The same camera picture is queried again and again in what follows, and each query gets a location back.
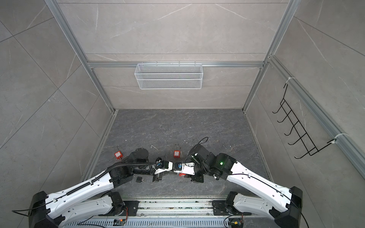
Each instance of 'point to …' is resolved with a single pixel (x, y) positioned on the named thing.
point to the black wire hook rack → (298, 130)
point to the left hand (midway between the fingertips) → (175, 167)
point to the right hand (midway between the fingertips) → (186, 170)
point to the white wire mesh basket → (168, 76)
